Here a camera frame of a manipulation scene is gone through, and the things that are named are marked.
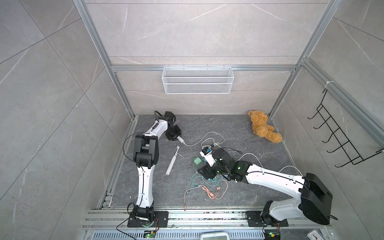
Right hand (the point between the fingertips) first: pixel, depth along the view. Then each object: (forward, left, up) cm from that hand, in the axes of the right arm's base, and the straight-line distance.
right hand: (204, 167), depth 80 cm
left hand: (+28, +13, -7) cm, 32 cm away
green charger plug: (+9, +4, -10) cm, 13 cm away
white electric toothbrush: (+24, +15, -7) cm, 29 cm away
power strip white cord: (+6, -38, -12) cm, 40 cm away
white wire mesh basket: (+55, +4, +18) cm, 58 cm away
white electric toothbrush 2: (+8, +20, -10) cm, 24 cm away
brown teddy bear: (+25, -38, +2) cm, 45 cm away
